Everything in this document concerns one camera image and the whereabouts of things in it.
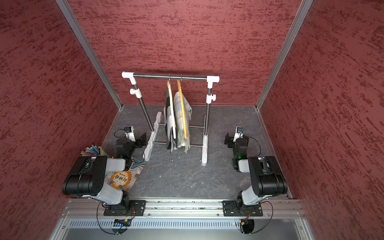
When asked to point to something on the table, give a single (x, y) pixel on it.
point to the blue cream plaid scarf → (178, 120)
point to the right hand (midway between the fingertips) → (234, 135)
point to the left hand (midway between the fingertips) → (139, 135)
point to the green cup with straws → (94, 151)
